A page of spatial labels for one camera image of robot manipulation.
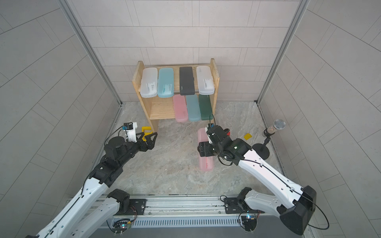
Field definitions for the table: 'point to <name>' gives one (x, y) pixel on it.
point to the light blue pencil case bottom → (193, 108)
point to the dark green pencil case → (206, 108)
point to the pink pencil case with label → (206, 163)
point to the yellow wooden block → (247, 136)
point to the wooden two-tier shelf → (158, 108)
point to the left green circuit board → (120, 226)
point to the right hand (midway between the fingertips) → (203, 148)
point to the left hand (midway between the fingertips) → (154, 133)
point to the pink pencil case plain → (180, 108)
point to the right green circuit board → (249, 222)
